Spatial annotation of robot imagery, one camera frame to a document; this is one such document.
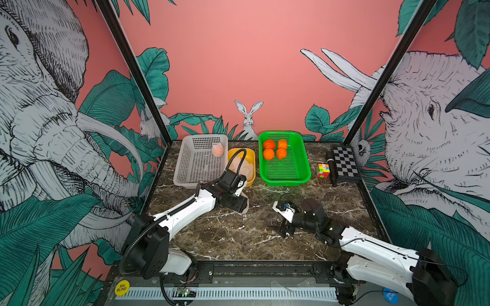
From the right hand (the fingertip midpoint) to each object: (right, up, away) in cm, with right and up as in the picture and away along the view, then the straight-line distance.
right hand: (273, 212), depth 78 cm
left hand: (-13, +4, +7) cm, 15 cm away
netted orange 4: (-28, +28, +30) cm, 50 cm away
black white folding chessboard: (+44, +17, +26) cm, 54 cm away
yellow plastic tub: (-10, +23, +32) cm, 41 cm away
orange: (+1, +32, +34) cm, 46 cm away
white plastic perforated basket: (-41, +20, +32) cm, 56 cm away
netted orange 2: (+1, +25, +30) cm, 39 cm away
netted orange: (+10, +32, +36) cm, 49 cm away
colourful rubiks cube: (+30, +16, +24) cm, 42 cm away
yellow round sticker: (-58, -26, -8) cm, 64 cm away
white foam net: (-12, +17, +26) cm, 33 cm away
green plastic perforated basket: (+14, +15, +29) cm, 36 cm away
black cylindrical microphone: (+37, +22, +30) cm, 53 cm away
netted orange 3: (+8, +26, +30) cm, 40 cm away
